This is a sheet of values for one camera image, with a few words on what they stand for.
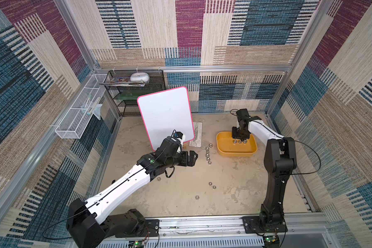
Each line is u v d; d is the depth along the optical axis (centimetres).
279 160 55
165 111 85
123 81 92
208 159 97
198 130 111
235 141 105
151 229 72
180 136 68
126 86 80
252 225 73
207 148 102
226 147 100
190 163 66
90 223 38
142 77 90
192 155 67
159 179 89
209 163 96
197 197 83
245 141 103
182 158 66
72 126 89
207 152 99
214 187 86
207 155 99
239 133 87
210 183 87
